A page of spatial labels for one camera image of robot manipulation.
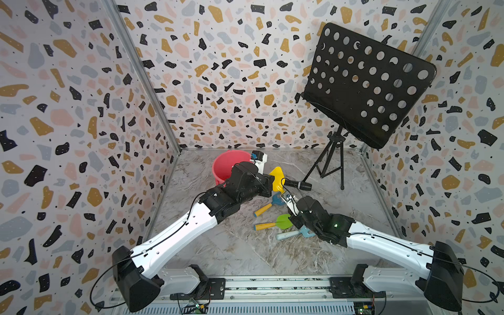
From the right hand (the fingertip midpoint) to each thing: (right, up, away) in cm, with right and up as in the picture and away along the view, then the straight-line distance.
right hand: (290, 205), depth 79 cm
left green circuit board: (-36, -36, -8) cm, 51 cm away
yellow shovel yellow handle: (-5, +12, -7) cm, 15 cm away
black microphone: (+9, +6, +22) cm, 24 cm away
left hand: (-7, +12, -10) cm, 17 cm away
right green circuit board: (+26, -36, -7) cm, 45 cm away
